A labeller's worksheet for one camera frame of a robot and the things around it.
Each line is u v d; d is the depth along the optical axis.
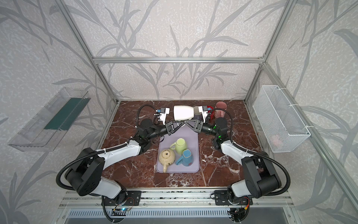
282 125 0.61
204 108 0.71
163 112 0.70
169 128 0.68
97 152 0.48
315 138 0.57
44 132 0.63
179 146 0.84
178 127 0.74
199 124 0.68
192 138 0.98
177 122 0.73
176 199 0.75
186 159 0.80
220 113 0.99
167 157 0.80
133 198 0.72
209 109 0.72
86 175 0.43
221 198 0.73
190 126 0.71
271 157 0.43
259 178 0.43
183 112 0.71
